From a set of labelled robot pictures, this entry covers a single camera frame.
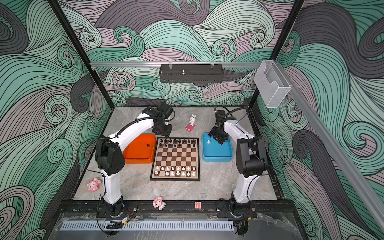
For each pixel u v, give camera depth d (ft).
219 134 2.65
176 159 2.95
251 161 1.62
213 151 3.01
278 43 2.74
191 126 3.51
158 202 2.39
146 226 2.29
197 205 2.42
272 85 2.51
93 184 2.56
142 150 2.97
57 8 2.34
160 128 2.40
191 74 3.15
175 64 3.12
